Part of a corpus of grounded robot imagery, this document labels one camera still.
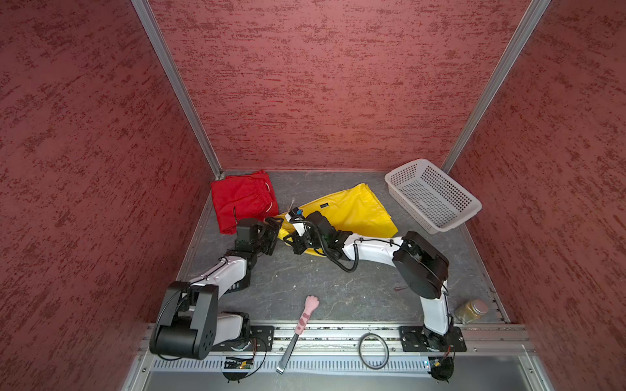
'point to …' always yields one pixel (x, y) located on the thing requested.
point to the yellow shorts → (356, 211)
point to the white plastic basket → (431, 196)
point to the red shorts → (244, 196)
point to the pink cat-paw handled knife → (311, 302)
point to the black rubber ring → (360, 353)
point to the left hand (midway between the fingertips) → (283, 231)
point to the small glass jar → (467, 312)
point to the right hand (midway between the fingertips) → (284, 243)
